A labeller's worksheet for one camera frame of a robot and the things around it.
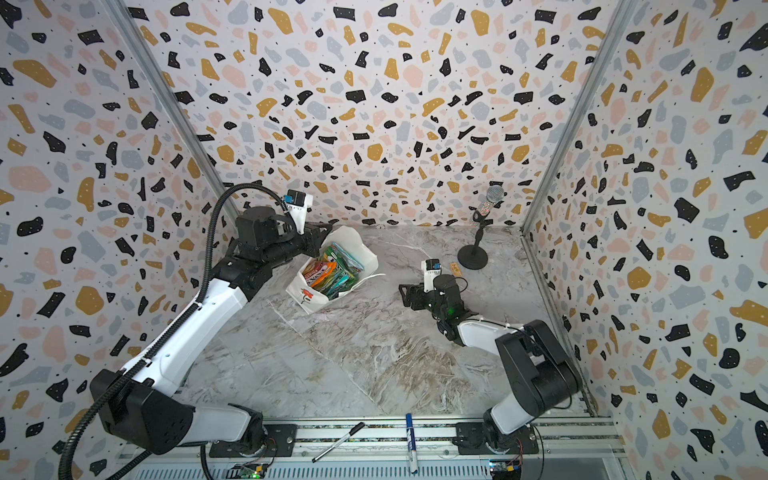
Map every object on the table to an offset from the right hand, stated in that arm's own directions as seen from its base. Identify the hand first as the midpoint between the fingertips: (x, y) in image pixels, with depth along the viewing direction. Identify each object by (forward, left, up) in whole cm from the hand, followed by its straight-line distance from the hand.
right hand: (405, 280), depth 89 cm
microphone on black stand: (+20, -26, -14) cm, 36 cm away
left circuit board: (-46, +37, -13) cm, 60 cm away
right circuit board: (-45, -25, -14) cm, 53 cm away
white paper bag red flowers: (-9, +26, +3) cm, 28 cm away
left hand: (+1, +18, +24) cm, 30 cm away
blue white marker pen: (-41, -2, -11) cm, 43 cm away
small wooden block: (+14, -18, -14) cm, 27 cm away
